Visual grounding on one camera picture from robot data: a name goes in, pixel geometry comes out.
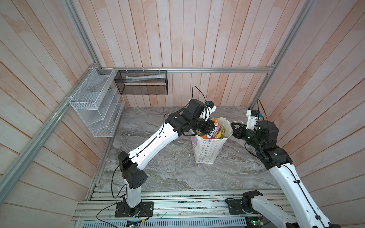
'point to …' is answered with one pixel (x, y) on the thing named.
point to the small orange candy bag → (216, 132)
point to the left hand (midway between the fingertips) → (214, 130)
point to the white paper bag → (208, 150)
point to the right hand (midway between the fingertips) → (231, 123)
